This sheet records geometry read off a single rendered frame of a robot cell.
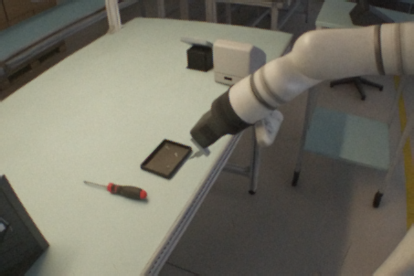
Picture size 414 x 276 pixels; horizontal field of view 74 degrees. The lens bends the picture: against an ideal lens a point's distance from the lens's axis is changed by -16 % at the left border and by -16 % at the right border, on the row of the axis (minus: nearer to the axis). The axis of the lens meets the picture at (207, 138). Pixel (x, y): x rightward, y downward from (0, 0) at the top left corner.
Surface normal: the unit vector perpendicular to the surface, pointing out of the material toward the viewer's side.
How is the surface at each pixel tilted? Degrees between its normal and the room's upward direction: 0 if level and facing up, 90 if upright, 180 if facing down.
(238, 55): 90
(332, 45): 63
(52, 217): 0
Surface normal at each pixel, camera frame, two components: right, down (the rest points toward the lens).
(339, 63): -0.33, 0.43
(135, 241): -0.04, -0.78
